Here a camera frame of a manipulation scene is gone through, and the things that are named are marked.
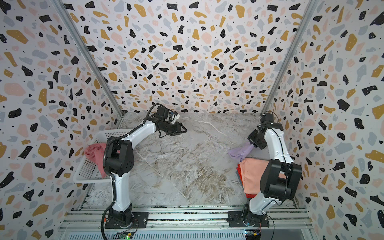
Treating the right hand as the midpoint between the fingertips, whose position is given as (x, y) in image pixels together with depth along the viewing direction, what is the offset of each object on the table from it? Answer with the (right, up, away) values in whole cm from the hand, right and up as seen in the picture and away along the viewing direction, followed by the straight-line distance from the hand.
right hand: (250, 138), depth 86 cm
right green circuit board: (-4, -45, -15) cm, 48 cm away
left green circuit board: (-65, -44, -16) cm, 80 cm away
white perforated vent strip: (-83, -44, -16) cm, 96 cm away
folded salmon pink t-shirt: (+1, -19, -1) cm, 19 cm away
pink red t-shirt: (-90, -8, +1) cm, 91 cm away
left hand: (-39, +6, +7) cm, 40 cm away
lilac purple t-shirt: (-7, -7, -5) cm, 12 cm away
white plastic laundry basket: (-93, -19, -1) cm, 95 cm away
